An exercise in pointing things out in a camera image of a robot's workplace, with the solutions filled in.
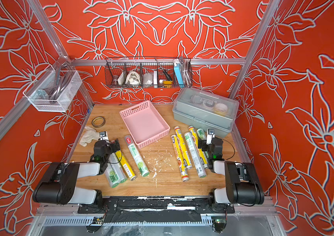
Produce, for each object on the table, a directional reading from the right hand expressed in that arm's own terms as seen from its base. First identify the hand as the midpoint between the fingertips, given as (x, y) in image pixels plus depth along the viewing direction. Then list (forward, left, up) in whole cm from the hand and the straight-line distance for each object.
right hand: (205, 136), depth 92 cm
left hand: (-2, +61, -1) cm, 61 cm away
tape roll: (+15, +77, -5) cm, 78 cm away
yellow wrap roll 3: (-11, +3, -4) cm, 12 cm away
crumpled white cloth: (+4, +80, -5) cm, 80 cm away
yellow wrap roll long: (-14, +17, -4) cm, 22 cm away
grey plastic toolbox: (+11, +1, +12) cm, 17 cm away
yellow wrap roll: (-22, +45, -4) cm, 51 cm away
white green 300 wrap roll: (-25, +54, -3) cm, 60 cm away
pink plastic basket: (+15, +42, -7) cm, 46 cm away
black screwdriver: (+33, +26, +25) cm, 48 cm away
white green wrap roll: (-22, +37, -4) cm, 43 cm away
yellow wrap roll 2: (-9, +14, -4) cm, 17 cm away
